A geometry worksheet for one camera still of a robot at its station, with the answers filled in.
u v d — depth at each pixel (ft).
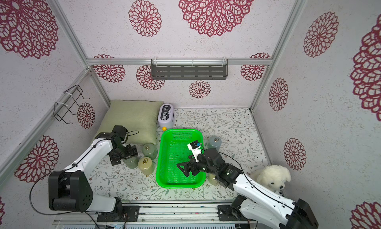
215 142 3.02
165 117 3.37
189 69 3.06
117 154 2.31
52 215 1.39
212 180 2.56
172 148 3.19
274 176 2.17
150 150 2.90
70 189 1.37
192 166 2.09
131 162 2.79
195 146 2.09
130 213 2.44
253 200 1.62
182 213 2.46
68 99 2.54
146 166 2.70
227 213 2.40
